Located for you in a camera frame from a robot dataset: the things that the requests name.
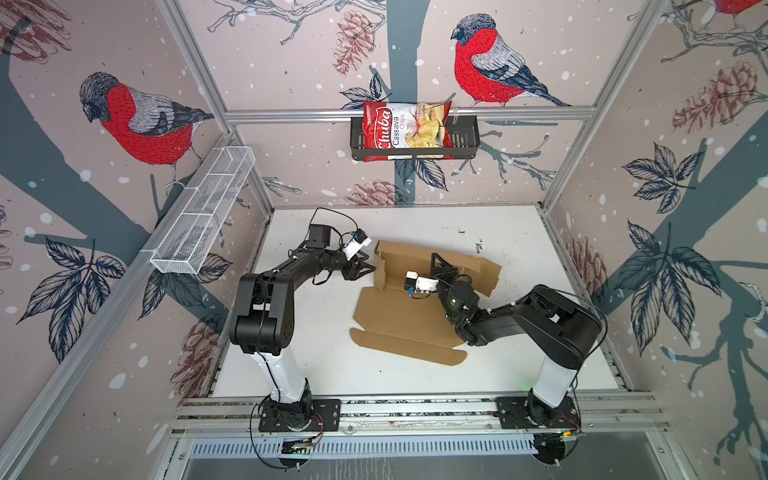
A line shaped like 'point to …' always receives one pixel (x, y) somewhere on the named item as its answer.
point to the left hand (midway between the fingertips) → (372, 255)
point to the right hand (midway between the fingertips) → (440, 250)
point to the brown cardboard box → (393, 321)
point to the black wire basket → (464, 140)
